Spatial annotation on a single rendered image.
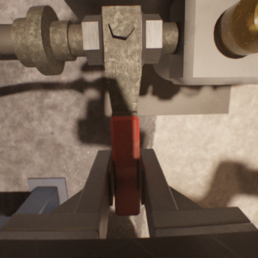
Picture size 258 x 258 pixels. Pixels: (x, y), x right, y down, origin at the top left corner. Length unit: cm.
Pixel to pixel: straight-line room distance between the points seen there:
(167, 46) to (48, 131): 57
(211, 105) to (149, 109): 21
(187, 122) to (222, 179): 27
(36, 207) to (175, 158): 48
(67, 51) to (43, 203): 56
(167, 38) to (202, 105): 50
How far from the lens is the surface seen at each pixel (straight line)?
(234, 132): 74
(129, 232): 85
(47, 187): 75
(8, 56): 19
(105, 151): 15
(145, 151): 15
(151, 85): 61
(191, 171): 73
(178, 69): 17
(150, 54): 17
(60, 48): 17
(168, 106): 62
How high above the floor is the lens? 61
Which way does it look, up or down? 75 degrees down
